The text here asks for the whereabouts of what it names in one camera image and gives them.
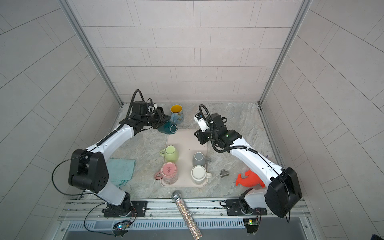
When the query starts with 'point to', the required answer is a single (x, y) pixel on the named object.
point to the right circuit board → (252, 225)
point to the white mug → (199, 174)
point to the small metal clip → (223, 173)
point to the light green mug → (171, 154)
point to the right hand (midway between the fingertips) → (195, 133)
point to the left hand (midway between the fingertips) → (174, 114)
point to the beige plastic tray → (187, 143)
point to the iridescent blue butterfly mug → (176, 113)
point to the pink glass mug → (168, 173)
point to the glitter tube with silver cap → (176, 196)
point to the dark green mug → (168, 128)
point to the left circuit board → (122, 225)
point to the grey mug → (199, 159)
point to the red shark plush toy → (252, 179)
